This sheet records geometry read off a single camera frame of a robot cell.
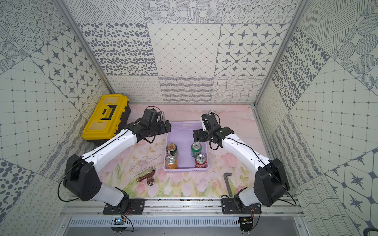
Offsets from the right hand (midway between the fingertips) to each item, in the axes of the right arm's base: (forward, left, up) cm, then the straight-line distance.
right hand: (201, 136), depth 85 cm
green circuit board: (-40, +42, -16) cm, 60 cm away
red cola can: (-14, +1, -5) cm, 15 cm away
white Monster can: (+20, -7, 0) cm, 22 cm away
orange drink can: (-15, +17, -4) cm, 23 cm away
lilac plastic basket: (+10, +14, -13) cm, 22 cm away
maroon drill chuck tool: (-22, +28, -12) cm, 38 cm away
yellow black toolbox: (+8, +58, +4) cm, 58 cm away
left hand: (+5, +22, +4) cm, 23 cm away
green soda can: (-6, +3, -4) cm, 8 cm away
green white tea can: (-7, +17, -4) cm, 19 cm away
